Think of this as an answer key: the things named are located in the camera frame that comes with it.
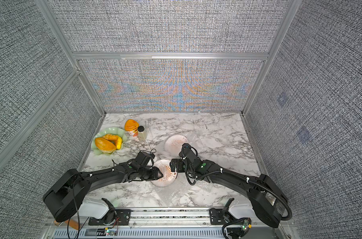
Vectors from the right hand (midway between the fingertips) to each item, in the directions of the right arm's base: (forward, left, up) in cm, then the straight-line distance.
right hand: (175, 161), depth 82 cm
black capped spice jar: (+22, +23, -5) cm, 32 cm away
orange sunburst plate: (+17, +2, -10) cm, 20 cm away
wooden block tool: (-28, +48, -7) cm, 56 cm away
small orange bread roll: (+18, +42, -3) cm, 46 cm away
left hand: (-5, +7, -8) cm, 12 cm away
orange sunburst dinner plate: (-6, +4, -9) cm, 11 cm away
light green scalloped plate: (+25, +48, -6) cm, 55 cm away
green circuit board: (-31, +32, -9) cm, 46 cm away
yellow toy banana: (+16, +37, -6) cm, 41 cm away
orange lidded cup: (+26, +30, -2) cm, 39 cm away
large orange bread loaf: (+11, +43, -2) cm, 45 cm away
